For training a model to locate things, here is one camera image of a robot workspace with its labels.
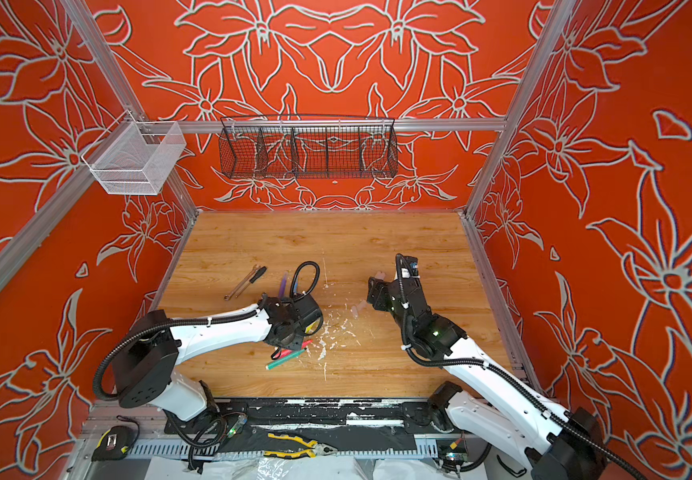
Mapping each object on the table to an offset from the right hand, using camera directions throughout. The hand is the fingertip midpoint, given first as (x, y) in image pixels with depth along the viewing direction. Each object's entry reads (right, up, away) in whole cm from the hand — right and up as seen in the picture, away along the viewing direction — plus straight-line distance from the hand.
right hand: (375, 280), depth 77 cm
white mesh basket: (-75, +37, +15) cm, 84 cm away
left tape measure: (-62, -37, -9) cm, 73 cm away
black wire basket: (-21, +43, +23) cm, 53 cm away
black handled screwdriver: (-38, -1, +24) cm, 45 cm away
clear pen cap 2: (-5, -12, +15) cm, 20 cm away
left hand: (-23, -18, +7) cm, 30 cm away
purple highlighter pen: (-29, -5, +22) cm, 36 cm away
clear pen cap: (+4, -2, +24) cm, 24 cm away
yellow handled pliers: (-15, -38, -8) cm, 42 cm away
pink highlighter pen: (-24, -20, +3) cm, 32 cm away
